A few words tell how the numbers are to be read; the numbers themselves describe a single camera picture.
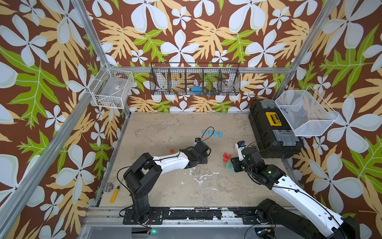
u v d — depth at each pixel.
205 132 1.08
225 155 0.94
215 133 1.05
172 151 0.95
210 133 1.04
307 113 0.82
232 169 0.71
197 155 0.69
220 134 1.05
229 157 0.93
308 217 0.45
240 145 0.69
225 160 0.92
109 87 0.86
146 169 0.51
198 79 0.97
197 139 0.83
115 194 0.80
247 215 0.75
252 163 0.58
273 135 0.85
